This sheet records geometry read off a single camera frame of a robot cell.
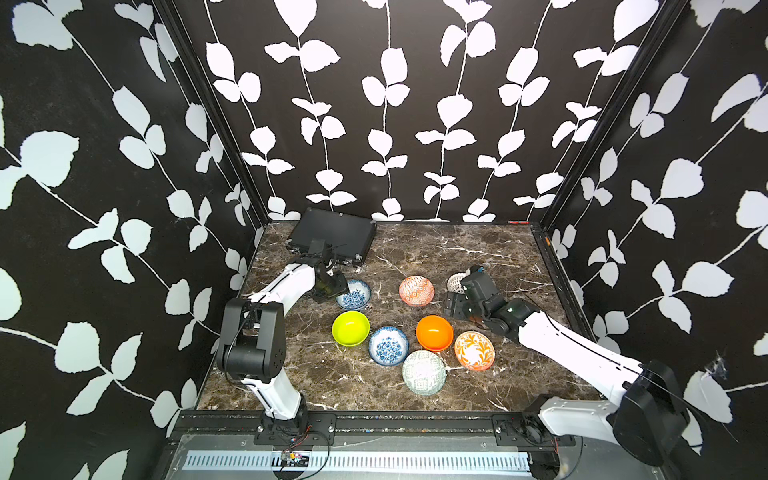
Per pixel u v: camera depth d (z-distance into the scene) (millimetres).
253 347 467
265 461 701
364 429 747
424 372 828
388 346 878
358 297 980
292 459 700
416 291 987
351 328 892
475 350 859
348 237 1115
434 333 877
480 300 629
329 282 790
